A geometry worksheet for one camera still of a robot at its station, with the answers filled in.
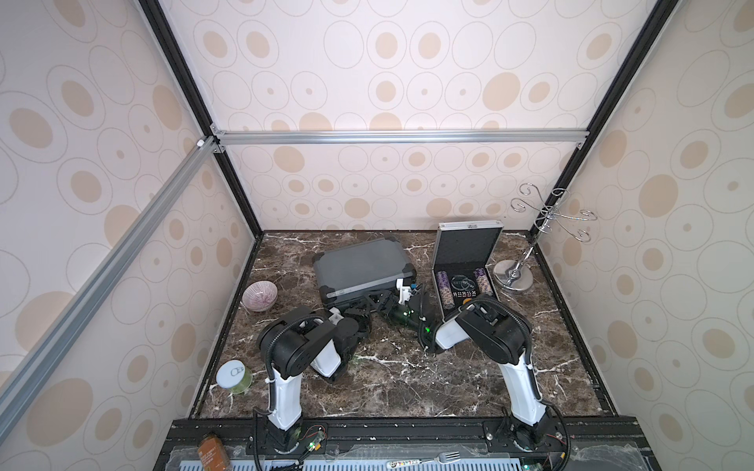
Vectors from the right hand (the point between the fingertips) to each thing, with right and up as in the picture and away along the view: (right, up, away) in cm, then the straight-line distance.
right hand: (379, 297), depth 92 cm
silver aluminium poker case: (+29, +9, +11) cm, 32 cm away
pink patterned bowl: (-40, 0, +6) cm, 41 cm away
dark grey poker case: (-10, +7, +2) cm, 13 cm away
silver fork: (+16, -35, -22) cm, 45 cm away
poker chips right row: (+36, +3, +7) cm, 37 cm away
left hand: (+1, 0, -3) cm, 3 cm away
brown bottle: (-38, -34, -24) cm, 56 cm away
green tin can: (-39, -19, -13) cm, 46 cm away
